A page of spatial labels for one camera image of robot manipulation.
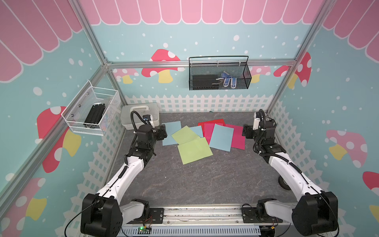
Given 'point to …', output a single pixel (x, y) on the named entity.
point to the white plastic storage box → (141, 109)
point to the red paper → (219, 121)
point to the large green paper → (194, 150)
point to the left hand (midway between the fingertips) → (159, 128)
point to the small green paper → (184, 135)
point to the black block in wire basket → (94, 115)
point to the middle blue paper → (198, 130)
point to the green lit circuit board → (143, 230)
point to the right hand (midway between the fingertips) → (250, 124)
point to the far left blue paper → (171, 128)
